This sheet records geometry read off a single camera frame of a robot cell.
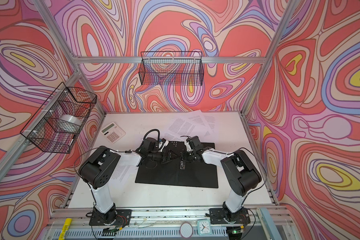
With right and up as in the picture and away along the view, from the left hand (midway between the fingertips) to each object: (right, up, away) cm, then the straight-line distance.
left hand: (175, 159), depth 89 cm
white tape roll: (-52, +24, -16) cm, 59 cm away
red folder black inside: (0, -7, +2) cm, 7 cm away
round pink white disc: (+6, -28, -22) cm, 36 cm away
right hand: (+3, -1, +3) cm, 4 cm away
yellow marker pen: (-51, -28, -20) cm, 62 cm away
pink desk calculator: (-45, +15, +15) cm, 50 cm away
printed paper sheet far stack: (+15, +22, +23) cm, 35 cm away
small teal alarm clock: (+14, -28, -20) cm, 37 cm away
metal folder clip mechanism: (+4, -4, +1) cm, 6 cm away
